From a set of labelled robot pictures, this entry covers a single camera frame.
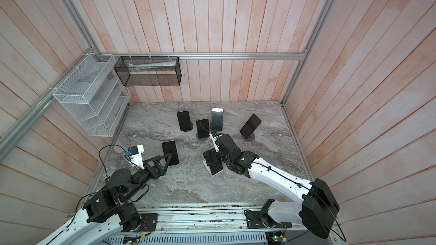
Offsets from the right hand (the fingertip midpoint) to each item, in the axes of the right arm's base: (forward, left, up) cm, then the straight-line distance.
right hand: (211, 150), depth 81 cm
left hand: (-10, +18, +9) cm, 22 cm away
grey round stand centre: (+14, +7, -12) cm, 20 cm away
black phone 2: (+3, +22, -3) cm, 23 cm away
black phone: (-4, -2, -12) cm, 13 cm away
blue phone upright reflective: (+25, -2, -7) cm, 26 cm away
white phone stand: (-4, +2, -13) cm, 13 cm away
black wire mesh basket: (+49, +41, +11) cm, 65 cm away
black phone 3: (+22, +17, -3) cm, 28 cm away
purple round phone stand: (+17, -24, -14) cm, 33 cm away
